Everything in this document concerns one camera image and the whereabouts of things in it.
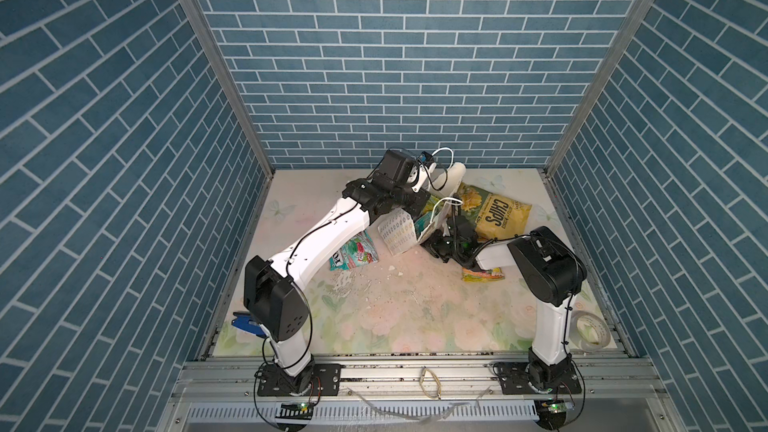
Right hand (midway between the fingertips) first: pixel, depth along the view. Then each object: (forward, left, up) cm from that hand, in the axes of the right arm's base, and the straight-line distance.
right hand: (416, 239), depth 98 cm
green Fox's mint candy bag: (-7, +18, +1) cm, 19 cm away
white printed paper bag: (-8, +5, +17) cm, 20 cm away
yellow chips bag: (+8, -26, +4) cm, 27 cm away
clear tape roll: (-24, -50, -4) cm, 55 cm away
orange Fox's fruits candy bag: (-10, -25, -1) cm, 27 cm away
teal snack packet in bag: (-11, -2, +27) cm, 29 cm away
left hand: (-1, -2, +25) cm, 25 cm away
